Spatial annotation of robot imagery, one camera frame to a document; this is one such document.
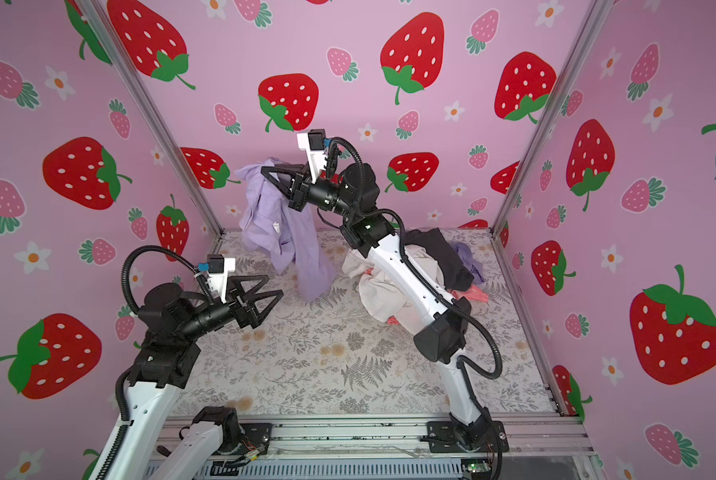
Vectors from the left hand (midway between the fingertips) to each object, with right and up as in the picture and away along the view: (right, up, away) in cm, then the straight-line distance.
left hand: (273, 287), depth 63 cm
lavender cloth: (+58, +5, +46) cm, 74 cm away
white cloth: (+24, -5, +26) cm, 36 cm away
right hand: (0, +23, -7) cm, 24 cm away
